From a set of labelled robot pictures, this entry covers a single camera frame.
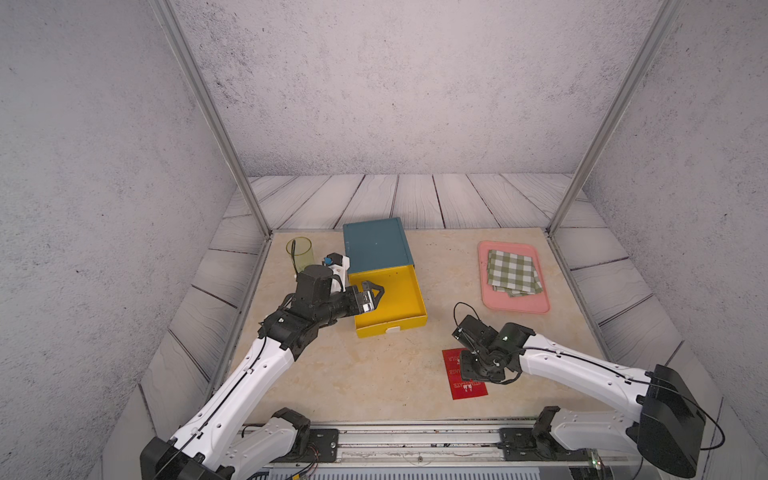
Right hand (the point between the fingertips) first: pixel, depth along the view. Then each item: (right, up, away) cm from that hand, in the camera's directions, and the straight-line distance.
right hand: (469, 374), depth 79 cm
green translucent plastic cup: (-48, +31, +18) cm, 60 cm away
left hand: (-24, +22, -5) cm, 33 cm away
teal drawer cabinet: (-25, +34, +9) cm, 43 cm away
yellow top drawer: (-17, +17, +6) cm, 25 cm away
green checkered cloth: (+22, +24, +27) cm, 43 cm away
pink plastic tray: (+14, +16, +23) cm, 31 cm away
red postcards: (-1, -6, +4) cm, 7 cm away
